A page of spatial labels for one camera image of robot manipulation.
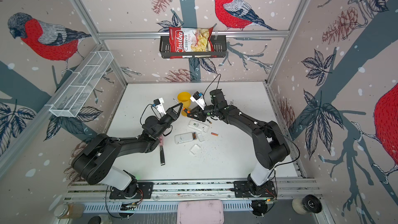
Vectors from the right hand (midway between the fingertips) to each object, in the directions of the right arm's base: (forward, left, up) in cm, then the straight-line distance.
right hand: (187, 116), depth 82 cm
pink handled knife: (-17, +14, -16) cm, 28 cm away
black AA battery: (+7, -11, -16) cm, 21 cm away
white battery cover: (-10, -4, -17) cm, 20 cm away
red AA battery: (-1, -15, -17) cm, 22 cm away
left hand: (+2, +2, +8) cm, 8 cm away
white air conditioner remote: (+3, -5, -15) cm, 16 cm away
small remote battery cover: (-3, -6, -18) cm, 19 cm away
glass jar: (-43, +45, -7) cm, 62 cm away
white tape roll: (-35, -53, -8) cm, 64 cm away
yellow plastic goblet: (+16, +4, -4) cm, 17 cm away
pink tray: (-39, -11, -14) cm, 43 cm away
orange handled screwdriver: (+2, +2, +5) cm, 5 cm away
